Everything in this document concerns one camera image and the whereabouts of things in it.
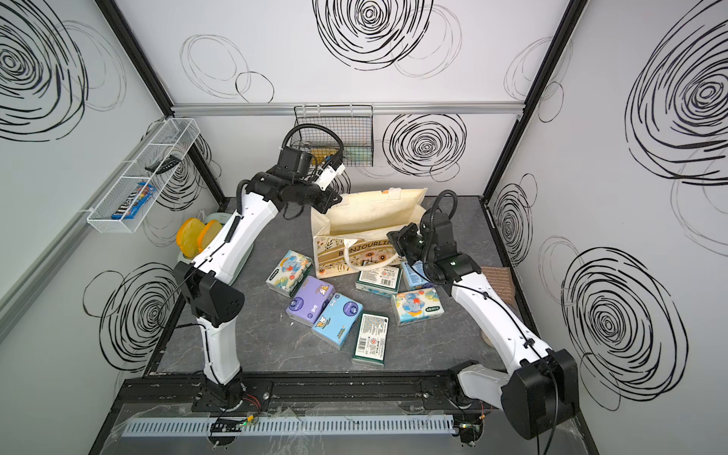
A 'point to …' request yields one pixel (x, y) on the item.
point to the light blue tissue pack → (337, 321)
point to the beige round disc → (487, 339)
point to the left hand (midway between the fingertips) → (338, 196)
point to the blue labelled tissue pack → (409, 279)
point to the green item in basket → (357, 154)
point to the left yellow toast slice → (187, 237)
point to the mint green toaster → (222, 218)
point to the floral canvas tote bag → (350, 229)
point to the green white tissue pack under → (383, 282)
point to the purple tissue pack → (311, 298)
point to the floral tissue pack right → (417, 305)
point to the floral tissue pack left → (290, 274)
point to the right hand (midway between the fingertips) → (388, 232)
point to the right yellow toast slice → (208, 233)
